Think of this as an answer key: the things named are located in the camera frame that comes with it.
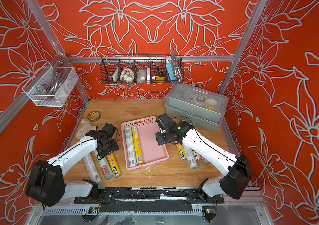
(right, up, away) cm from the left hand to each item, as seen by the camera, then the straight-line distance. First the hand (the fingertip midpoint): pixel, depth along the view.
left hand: (113, 149), depth 85 cm
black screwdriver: (+29, +52, +10) cm, 60 cm away
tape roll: (-24, +20, +24) cm, 39 cm away
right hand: (+28, +9, -10) cm, 31 cm away
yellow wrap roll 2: (+43, -2, 0) cm, 43 cm away
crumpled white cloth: (-27, +12, +15) cm, 34 cm away
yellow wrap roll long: (+14, +1, +3) cm, 15 cm away
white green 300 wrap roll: (-10, -10, -6) cm, 16 cm away
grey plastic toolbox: (+55, +26, +2) cm, 61 cm away
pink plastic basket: (+24, -4, +5) cm, 25 cm away
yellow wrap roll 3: (+52, -3, -1) cm, 52 cm away
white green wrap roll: (+10, +1, +2) cm, 10 cm away
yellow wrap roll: (+1, -8, -4) cm, 9 cm away
